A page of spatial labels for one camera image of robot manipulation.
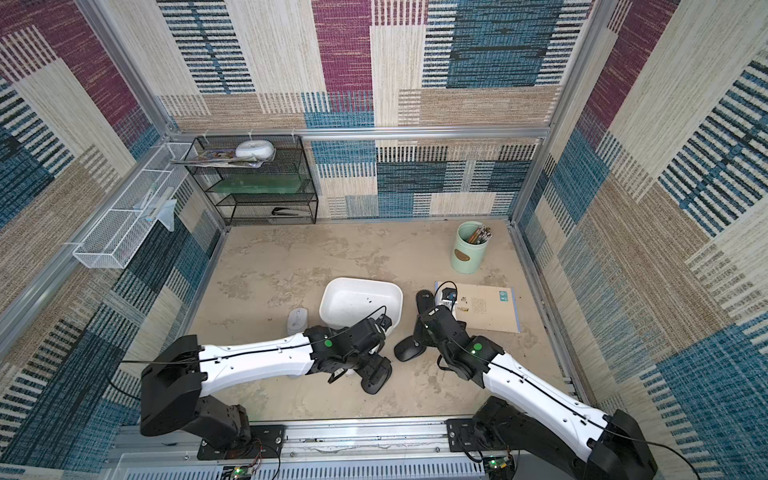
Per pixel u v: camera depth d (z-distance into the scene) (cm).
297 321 92
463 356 55
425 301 96
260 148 89
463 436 74
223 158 92
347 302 97
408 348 87
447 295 72
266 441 74
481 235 93
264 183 98
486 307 96
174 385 42
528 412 49
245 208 119
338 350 61
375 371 71
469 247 96
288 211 111
